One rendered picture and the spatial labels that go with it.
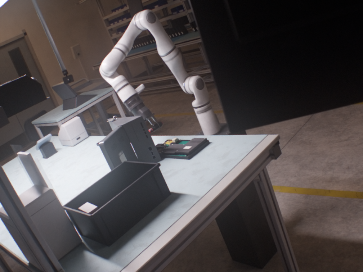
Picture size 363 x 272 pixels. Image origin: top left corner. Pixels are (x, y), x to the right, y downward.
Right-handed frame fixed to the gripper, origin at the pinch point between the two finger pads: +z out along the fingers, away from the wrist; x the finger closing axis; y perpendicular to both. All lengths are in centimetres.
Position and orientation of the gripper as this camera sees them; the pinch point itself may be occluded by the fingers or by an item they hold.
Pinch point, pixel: (158, 127)
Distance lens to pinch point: 177.7
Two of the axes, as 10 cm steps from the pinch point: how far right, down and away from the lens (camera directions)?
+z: 6.0, 8.0, 0.1
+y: -6.1, 4.6, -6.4
